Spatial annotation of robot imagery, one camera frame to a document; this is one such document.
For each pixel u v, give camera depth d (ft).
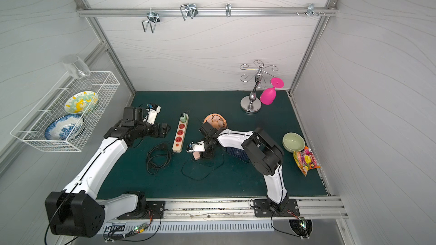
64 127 2.05
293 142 3.05
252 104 3.67
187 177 2.72
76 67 2.11
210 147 2.59
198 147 2.64
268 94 3.14
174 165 2.88
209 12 2.57
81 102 2.31
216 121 3.06
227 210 2.46
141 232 2.24
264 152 1.68
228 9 2.36
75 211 1.24
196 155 2.82
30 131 1.80
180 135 3.14
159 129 2.35
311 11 2.51
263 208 2.42
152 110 2.35
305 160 2.67
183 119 3.24
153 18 2.57
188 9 2.50
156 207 2.41
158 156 2.90
